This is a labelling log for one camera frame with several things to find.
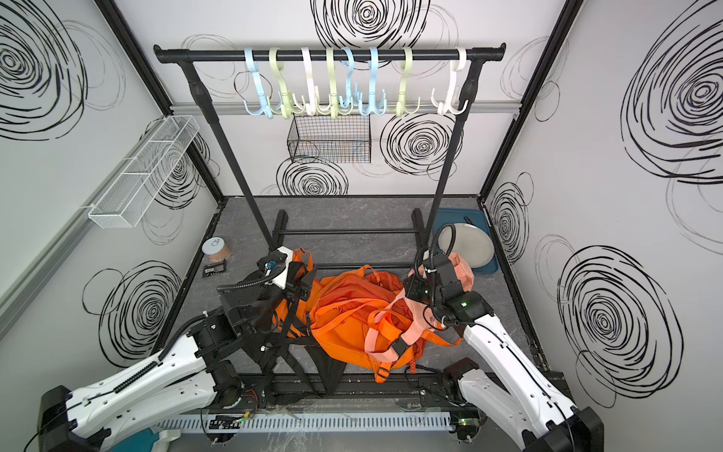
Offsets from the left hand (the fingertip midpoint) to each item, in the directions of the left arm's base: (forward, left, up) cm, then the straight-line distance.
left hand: (299, 260), depth 71 cm
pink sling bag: (-6, -29, -19) cm, 35 cm away
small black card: (+11, +36, -24) cm, 45 cm away
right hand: (-1, -29, -10) cm, 30 cm away
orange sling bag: (-10, -11, -22) cm, 27 cm away
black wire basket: (+70, +2, -11) cm, 71 cm away
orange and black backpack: (-10, +5, -24) cm, 26 cm away
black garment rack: (+31, +20, -23) cm, 43 cm away
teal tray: (+39, -59, -25) cm, 75 cm away
